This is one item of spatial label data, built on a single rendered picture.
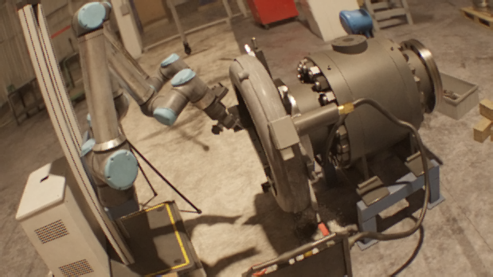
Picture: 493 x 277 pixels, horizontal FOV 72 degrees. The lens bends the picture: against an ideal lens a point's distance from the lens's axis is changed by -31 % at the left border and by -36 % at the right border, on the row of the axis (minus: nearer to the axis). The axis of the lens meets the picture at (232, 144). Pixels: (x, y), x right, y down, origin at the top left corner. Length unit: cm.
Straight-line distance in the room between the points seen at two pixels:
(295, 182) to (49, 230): 115
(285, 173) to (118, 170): 67
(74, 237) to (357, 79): 149
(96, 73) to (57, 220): 75
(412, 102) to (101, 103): 143
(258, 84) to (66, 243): 114
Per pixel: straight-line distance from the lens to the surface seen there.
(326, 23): 592
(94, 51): 160
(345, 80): 205
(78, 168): 199
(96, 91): 161
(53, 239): 208
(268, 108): 187
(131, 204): 188
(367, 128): 207
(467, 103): 336
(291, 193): 197
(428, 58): 235
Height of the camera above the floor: 150
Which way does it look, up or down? 24 degrees down
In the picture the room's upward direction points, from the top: 20 degrees counter-clockwise
